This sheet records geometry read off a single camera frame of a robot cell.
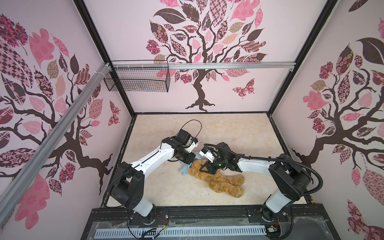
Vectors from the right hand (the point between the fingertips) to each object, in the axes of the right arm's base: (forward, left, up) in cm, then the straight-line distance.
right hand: (201, 166), depth 84 cm
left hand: (+2, +6, +2) cm, 6 cm away
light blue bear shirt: (0, +9, -2) cm, 9 cm away
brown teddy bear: (-10, -17, -2) cm, 20 cm away
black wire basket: (+72, +51, +11) cm, 89 cm away
